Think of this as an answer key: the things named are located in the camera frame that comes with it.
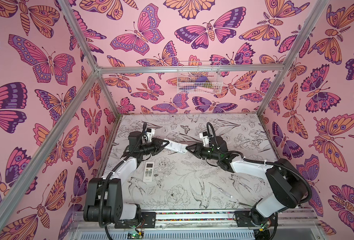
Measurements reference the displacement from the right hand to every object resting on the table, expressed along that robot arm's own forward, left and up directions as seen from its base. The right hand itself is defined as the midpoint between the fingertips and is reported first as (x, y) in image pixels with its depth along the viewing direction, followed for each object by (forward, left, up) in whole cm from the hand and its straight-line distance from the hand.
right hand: (186, 147), depth 81 cm
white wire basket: (+43, -9, +16) cm, 47 cm away
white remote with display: (+1, +6, -1) cm, 6 cm away
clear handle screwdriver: (-17, -21, -18) cm, 33 cm away
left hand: (+2, +9, +2) cm, 10 cm away
